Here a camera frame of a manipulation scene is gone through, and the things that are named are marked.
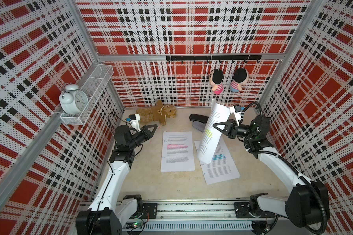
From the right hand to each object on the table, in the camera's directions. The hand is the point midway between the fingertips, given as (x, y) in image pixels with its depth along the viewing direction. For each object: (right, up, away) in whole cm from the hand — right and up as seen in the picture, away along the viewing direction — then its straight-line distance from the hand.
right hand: (216, 126), depth 67 cm
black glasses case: (-6, +5, +45) cm, 46 cm away
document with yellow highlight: (-2, -4, +1) cm, 5 cm away
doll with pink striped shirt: (+6, +31, +29) cm, 43 cm away
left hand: (-28, 0, +9) cm, 29 cm away
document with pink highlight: (-19, -19, +29) cm, 40 cm away
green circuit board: (-39, -48, +2) cm, 62 cm away
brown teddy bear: (-34, +9, +42) cm, 54 cm away
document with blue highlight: (+8, -26, +22) cm, 35 cm away
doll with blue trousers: (+22, +30, +27) cm, 46 cm away
